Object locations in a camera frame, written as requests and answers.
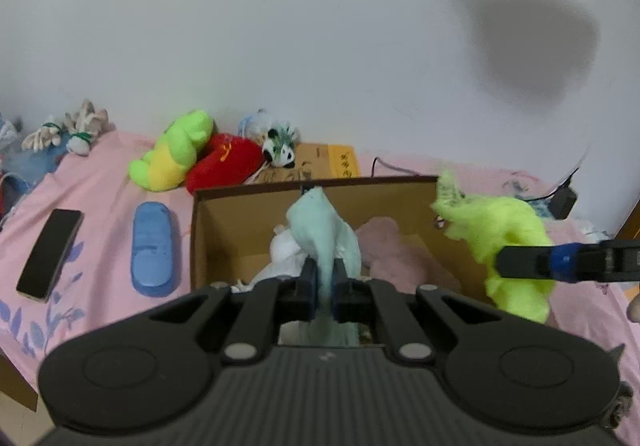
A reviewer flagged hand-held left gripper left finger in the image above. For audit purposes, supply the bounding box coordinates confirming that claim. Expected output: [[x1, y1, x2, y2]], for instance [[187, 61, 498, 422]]
[[145, 258, 321, 367]]

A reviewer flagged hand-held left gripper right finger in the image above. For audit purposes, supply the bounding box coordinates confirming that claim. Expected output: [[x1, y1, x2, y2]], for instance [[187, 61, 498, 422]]
[[331, 258, 501, 367]]

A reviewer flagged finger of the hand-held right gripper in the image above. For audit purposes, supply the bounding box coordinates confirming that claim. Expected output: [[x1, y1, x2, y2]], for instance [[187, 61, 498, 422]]
[[495, 238, 640, 283]]

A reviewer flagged white fluffy cloth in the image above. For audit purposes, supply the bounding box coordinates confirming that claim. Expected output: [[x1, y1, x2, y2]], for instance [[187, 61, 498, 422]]
[[232, 223, 308, 292]]

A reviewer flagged yellow cloth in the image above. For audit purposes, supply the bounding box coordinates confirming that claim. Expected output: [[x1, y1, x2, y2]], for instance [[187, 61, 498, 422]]
[[432, 170, 556, 324]]

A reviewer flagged mint green cloth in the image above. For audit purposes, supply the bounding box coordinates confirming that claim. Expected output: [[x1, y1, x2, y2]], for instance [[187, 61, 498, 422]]
[[286, 188, 362, 347]]

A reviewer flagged pink fluffy cloth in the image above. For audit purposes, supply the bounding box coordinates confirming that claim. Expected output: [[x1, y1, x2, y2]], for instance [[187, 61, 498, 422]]
[[356, 217, 461, 292]]

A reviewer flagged brown cardboard box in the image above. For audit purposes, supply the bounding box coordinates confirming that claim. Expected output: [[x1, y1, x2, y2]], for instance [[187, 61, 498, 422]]
[[190, 176, 496, 347]]

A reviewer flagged black charger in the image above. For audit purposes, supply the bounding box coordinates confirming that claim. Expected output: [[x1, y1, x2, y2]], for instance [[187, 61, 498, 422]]
[[550, 186, 578, 221]]

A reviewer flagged yellow and brown flat box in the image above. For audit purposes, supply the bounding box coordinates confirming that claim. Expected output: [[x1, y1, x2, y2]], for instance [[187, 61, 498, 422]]
[[245, 142, 362, 184]]

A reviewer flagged panda plush toy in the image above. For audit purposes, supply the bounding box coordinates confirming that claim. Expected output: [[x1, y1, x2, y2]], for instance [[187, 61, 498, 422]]
[[261, 123, 301, 170]]

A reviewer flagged red plush toy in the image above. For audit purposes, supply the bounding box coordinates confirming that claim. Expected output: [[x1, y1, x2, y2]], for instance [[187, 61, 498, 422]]
[[186, 133, 266, 197]]

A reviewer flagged blue glasses case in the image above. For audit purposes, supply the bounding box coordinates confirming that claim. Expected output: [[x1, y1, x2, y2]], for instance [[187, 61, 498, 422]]
[[131, 201, 179, 298]]

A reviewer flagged green and yellow plush toy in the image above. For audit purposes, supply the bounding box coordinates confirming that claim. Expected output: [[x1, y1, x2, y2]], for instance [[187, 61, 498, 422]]
[[128, 110, 217, 193]]

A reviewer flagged pink floral bedsheet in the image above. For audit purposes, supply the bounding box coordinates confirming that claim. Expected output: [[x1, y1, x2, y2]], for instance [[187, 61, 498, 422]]
[[0, 128, 640, 377]]

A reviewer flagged black smartphone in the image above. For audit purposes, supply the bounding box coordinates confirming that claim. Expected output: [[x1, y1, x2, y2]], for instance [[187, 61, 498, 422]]
[[16, 208, 83, 303]]

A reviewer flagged white rabbit plush toy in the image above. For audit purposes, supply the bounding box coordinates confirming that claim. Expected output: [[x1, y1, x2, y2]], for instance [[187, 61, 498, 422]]
[[64, 98, 110, 157], [21, 115, 63, 151]]

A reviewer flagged light blue cloth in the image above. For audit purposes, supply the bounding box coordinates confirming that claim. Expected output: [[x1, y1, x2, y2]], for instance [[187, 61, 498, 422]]
[[0, 141, 68, 187]]

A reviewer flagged large cardboard box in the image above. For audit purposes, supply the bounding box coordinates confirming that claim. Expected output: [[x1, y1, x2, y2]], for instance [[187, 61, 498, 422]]
[[0, 353, 40, 412]]

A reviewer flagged black cable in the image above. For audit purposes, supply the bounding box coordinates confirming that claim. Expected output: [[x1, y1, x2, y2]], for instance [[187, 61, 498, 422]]
[[371, 156, 426, 177]]

